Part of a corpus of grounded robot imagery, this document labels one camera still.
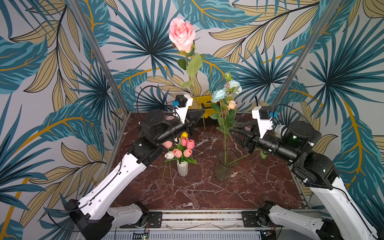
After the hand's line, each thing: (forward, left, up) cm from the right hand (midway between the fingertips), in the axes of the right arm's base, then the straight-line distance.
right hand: (233, 126), depth 52 cm
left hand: (+6, +10, 0) cm, 12 cm away
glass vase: (+3, -4, -30) cm, 30 cm away
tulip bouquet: (+3, +19, -19) cm, 27 cm away
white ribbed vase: (+1, +19, -34) cm, 39 cm away
